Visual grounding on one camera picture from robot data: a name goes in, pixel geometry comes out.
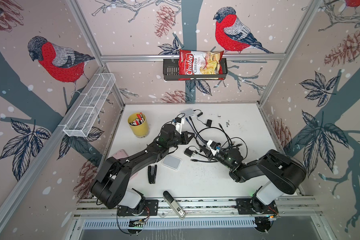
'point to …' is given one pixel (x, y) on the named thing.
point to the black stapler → (152, 171)
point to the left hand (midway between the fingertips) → (195, 135)
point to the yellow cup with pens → (137, 122)
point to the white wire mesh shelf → (79, 123)
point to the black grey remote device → (170, 200)
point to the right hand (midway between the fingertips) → (199, 145)
